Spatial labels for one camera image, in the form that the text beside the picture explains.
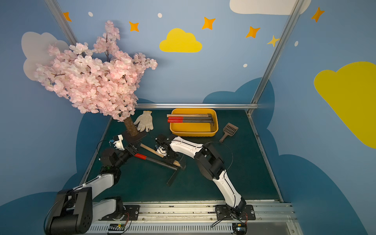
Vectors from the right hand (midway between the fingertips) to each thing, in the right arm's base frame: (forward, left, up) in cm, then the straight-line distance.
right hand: (173, 157), depth 95 cm
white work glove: (+30, +27, 0) cm, 40 cm away
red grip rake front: (-2, +21, +2) cm, 21 cm away
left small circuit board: (-39, +24, -2) cm, 46 cm away
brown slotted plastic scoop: (+27, -40, -2) cm, 48 cm away
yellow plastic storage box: (+25, -13, -1) cm, 28 cm away
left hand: (+2, +19, +16) cm, 25 cm away
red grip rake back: (+32, -13, +4) cm, 34 cm away
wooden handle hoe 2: (0, +11, +5) cm, 12 cm away
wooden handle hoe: (+37, -12, +1) cm, 39 cm away
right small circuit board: (-36, -39, -4) cm, 53 cm away
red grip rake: (+28, -12, +5) cm, 31 cm away
